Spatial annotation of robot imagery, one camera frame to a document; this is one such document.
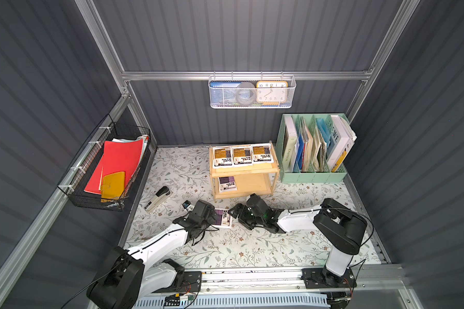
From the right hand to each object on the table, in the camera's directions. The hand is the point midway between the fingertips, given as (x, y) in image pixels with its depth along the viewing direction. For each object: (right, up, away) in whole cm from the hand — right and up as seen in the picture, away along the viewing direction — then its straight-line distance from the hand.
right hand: (234, 214), depth 87 cm
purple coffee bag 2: (-4, +13, +12) cm, 18 cm away
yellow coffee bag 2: (+4, +27, -1) cm, 27 cm away
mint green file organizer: (+37, +31, +5) cm, 48 cm away
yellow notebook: (-43, +15, -20) cm, 49 cm away
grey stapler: (-36, +7, +7) cm, 38 cm away
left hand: (-12, -2, +1) cm, 12 cm away
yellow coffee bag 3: (+13, +27, 0) cm, 30 cm away
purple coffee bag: (-5, -3, +2) cm, 6 cm away
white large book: (+51, +35, +2) cm, 62 cm away
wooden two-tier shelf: (+6, +13, +15) cm, 21 cm away
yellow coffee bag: (-5, +26, -2) cm, 26 cm away
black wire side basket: (-51, +22, -22) cm, 60 cm away
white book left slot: (+27, +33, +2) cm, 43 cm away
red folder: (-44, +26, -13) cm, 53 cm away
